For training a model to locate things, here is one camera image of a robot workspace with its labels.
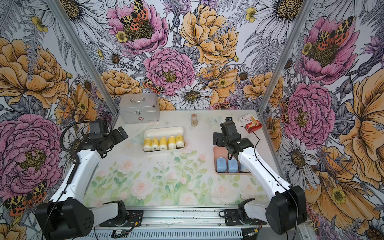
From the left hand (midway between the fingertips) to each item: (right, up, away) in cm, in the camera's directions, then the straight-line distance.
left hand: (119, 140), depth 82 cm
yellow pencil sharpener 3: (+21, -3, +11) cm, 24 cm away
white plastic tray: (+18, +3, +30) cm, 35 cm away
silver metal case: (+3, +20, +21) cm, 29 cm away
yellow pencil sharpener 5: (+31, -2, +15) cm, 34 cm away
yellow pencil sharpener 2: (+16, -4, +12) cm, 21 cm away
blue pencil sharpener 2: (+62, -15, +3) cm, 64 cm away
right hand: (+57, 0, +2) cm, 57 cm away
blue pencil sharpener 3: (+67, -16, +2) cm, 69 cm away
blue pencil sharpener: (+56, -14, +5) cm, 58 cm away
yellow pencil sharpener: (+11, -5, +12) cm, 17 cm away
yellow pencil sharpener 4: (+27, -3, +12) cm, 29 cm away
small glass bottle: (+40, +11, +30) cm, 51 cm away
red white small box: (+80, +10, +27) cm, 86 cm away
